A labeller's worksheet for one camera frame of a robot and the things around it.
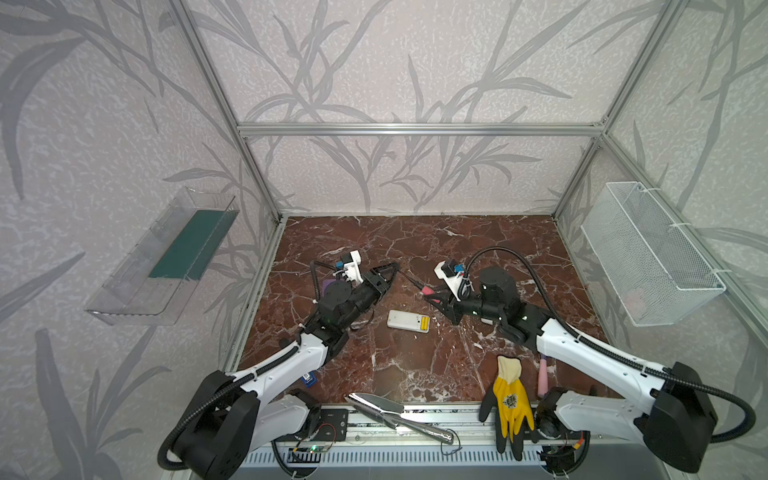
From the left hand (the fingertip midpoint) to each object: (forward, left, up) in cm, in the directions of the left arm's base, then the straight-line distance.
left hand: (403, 260), depth 74 cm
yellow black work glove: (-27, -27, -23) cm, 45 cm away
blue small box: (-22, +24, -24) cm, 41 cm away
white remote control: (-5, -2, -26) cm, 27 cm away
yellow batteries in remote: (-5, -7, -26) cm, 27 cm away
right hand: (-4, -7, -5) cm, 9 cm away
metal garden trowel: (-29, +4, -27) cm, 40 cm away
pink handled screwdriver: (-6, -6, -4) cm, 9 cm away
